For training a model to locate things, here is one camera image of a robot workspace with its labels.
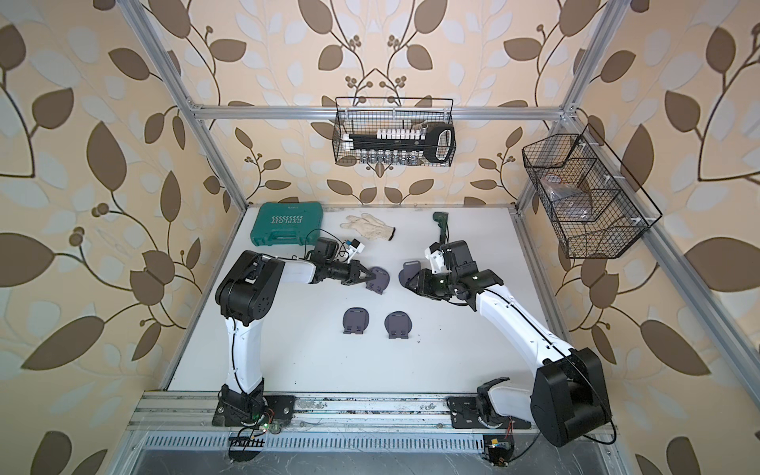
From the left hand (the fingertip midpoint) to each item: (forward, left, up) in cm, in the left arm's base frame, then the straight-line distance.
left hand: (369, 273), depth 96 cm
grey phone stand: (0, -4, -3) cm, 5 cm away
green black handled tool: (+27, -27, -3) cm, 38 cm away
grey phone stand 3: (-14, +4, -5) cm, 15 cm away
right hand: (-10, -13, +10) cm, 19 cm away
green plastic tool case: (+21, +31, +1) cm, 38 cm away
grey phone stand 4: (-15, -9, -4) cm, 18 cm away
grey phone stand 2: (+1, -13, +1) cm, 13 cm away
